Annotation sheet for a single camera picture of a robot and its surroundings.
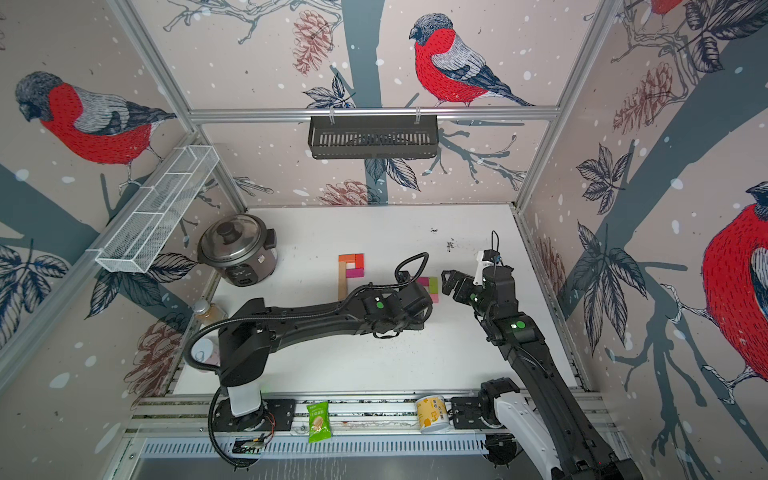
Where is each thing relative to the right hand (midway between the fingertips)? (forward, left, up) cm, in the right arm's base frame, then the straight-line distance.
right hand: (456, 273), depth 79 cm
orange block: (+16, +34, -17) cm, 41 cm away
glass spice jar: (-10, +70, -10) cm, 71 cm away
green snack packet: (-34, +34, -17) cm, 51 cm away
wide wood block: (+3, +35, -18) cm, 39 cm away
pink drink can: (-19, +68, -13) cm, 72 cm away
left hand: (-9, +8, -8) cm, 14 cm away
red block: (+15, +30, -18) cm, 38 cm away
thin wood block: (+9, +36, -18) cm, 41 cm away
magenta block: (+11, +31, -19) cm, 38 cm away
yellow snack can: (-31, +7, -12) cm, 34 cm away
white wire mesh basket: (-1, +81, +13) cm, 82 cm away
